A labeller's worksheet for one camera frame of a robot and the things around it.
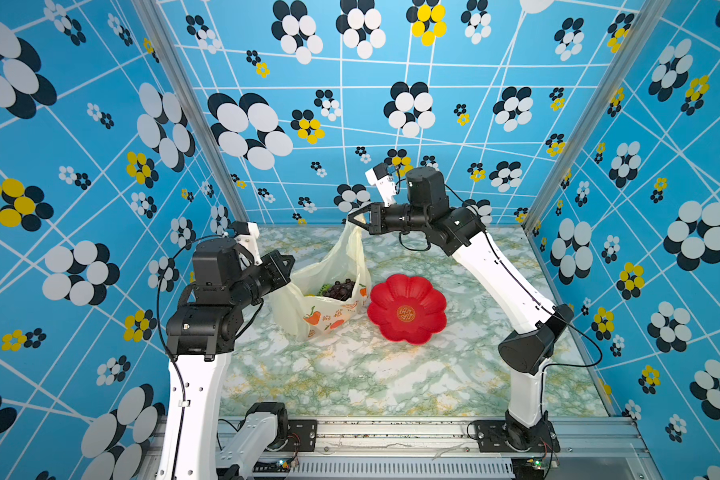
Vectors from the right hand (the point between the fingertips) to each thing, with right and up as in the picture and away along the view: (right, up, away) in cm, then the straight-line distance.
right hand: (351, 218), depth 67 cm
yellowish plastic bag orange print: (-13, -20, -1) cm, 23 cm away
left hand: (-12, -9, -5) cm, 15 cm away
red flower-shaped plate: (+17, -26, +29) cm, 43 cm away
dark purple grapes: (-4, -19, +19) cm, 28 cm away
